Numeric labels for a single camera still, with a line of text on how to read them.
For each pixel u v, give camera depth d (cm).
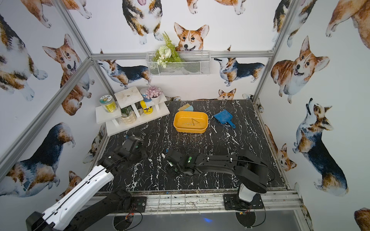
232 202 73
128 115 106
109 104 90
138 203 74
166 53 78
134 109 104
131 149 58
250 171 44
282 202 75
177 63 86
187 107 117
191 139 100
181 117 110
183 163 61
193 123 107
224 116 113
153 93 92
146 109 107
